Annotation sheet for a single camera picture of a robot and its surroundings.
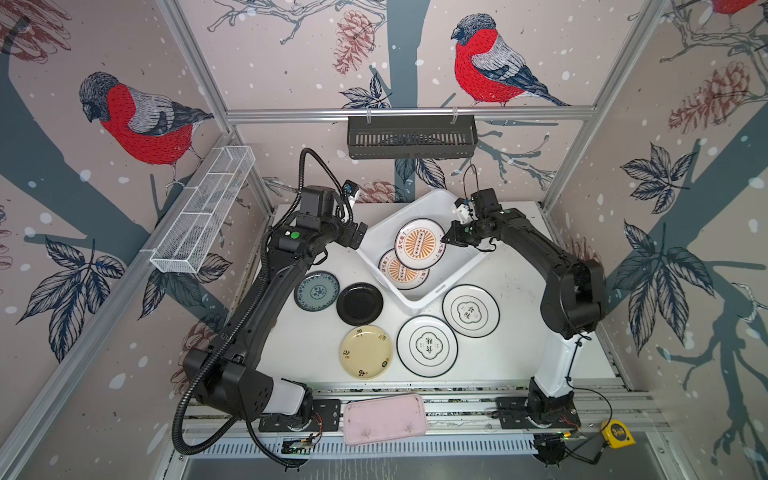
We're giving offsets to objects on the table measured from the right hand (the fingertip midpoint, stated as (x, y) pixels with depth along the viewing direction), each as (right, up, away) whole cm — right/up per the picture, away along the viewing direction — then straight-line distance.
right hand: (442, 240), depth 92 cm
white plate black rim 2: (+9, -22, 0) cm, 24 cm away
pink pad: (-18, -43, -21) cm, 51 cm away
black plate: (-26, -20, 0) cm, 33 cm away
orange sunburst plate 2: (-7, -1, +4) cm, 8 cm away
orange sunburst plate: (-14, -12, +8) cm, 20 cm away
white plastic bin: (-20, +1, +9) cm, 22 cm away
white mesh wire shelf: (-66, +1, -20) cm, 70 cm away
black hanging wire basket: (-9, +37, +12) cm, 39 cm away
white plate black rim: (-6, -31, -8) cm, 32 cm away
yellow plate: (-23, -32, -8) cm, 41 cm away
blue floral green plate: (-41, -17, +5) cm, 45 cm away
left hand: (-28, +7, -17) cm, 33 cm away
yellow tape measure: (+37, -45, -24) cm, 63 cm away
